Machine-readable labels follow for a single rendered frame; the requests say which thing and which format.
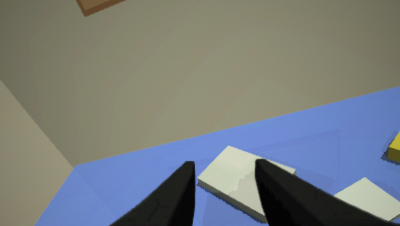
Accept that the yellow rectangular block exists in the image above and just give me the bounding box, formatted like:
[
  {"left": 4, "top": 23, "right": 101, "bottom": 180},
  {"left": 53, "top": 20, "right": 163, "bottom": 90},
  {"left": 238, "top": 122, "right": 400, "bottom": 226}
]
[{"left": 387, "top": 132, "right": 400, "bottom": 162}]

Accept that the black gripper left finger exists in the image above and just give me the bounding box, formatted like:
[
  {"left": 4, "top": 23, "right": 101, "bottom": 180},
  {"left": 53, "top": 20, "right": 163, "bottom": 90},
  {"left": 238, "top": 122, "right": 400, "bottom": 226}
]
[{"left": 110, "top": 161, "right": 196, "bottom": 226}]

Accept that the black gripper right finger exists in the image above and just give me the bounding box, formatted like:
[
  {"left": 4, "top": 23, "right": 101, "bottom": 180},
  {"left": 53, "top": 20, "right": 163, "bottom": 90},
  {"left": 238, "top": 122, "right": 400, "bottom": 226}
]
[{"left": 255, "top": 159, "right": 400, "bottom": 226}]

